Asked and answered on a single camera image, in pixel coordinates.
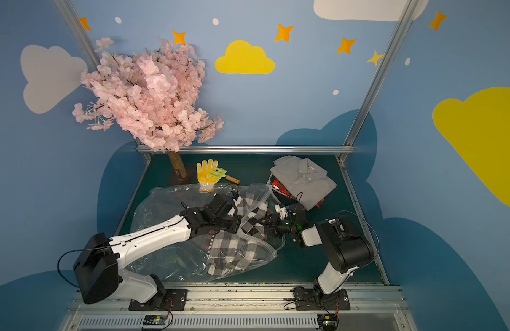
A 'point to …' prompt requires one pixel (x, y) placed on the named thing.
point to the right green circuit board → (327, 322)
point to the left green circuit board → (154, 322)
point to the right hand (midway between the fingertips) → (261, 222)
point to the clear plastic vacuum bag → (188, 264)
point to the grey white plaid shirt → (234, 250)
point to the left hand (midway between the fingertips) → (242, 218)
